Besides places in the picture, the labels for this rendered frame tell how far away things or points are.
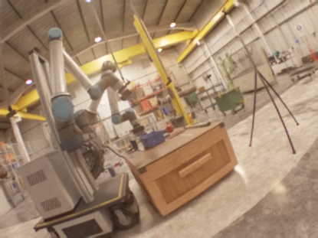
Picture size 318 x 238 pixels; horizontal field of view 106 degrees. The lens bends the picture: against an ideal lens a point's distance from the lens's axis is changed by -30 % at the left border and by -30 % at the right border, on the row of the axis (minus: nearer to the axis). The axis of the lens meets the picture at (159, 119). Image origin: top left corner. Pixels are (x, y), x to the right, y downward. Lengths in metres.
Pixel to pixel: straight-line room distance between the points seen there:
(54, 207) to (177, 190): 1.01
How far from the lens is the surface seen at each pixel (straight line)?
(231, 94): 4.17
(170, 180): 1.29
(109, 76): 1.30
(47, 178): 1.47
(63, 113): 1.12
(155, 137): 1.69
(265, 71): 6.85
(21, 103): 15.84
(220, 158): 1.49
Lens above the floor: 0.75
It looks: 2 degrees down
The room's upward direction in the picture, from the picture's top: 24 degrees counter-clockwise
